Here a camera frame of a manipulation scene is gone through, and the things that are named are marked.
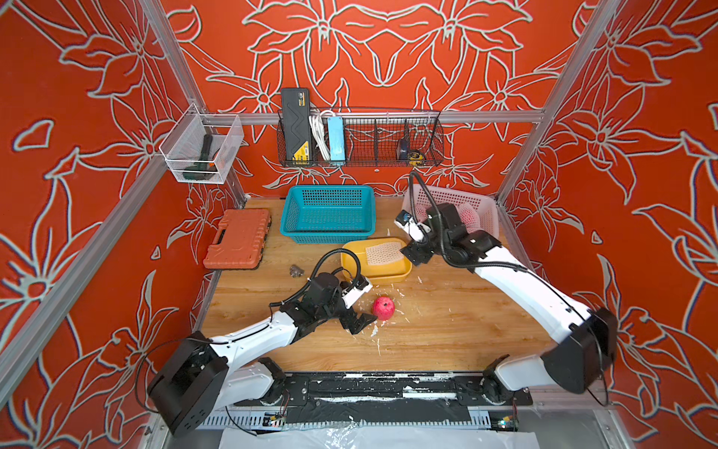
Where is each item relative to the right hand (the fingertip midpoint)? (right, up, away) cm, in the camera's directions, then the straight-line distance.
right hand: (405, 236), depth 80 cm
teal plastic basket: (-26, +8, +36) cm, 45 cm away
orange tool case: (-57, -3, +20) cm, 61 cm away
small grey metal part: (-35, -13, +13) cm, 40 cm away
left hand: (-11, -20, +1) cm, 22 cm away
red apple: (-6, -22, +2) cm, 23 cm away
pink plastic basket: (+33, +8, +27) cm, 43 cm away
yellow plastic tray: (-15, -5, -14) cm, 21 cm away
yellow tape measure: (+6, +26, +15) cm, 31 cm away
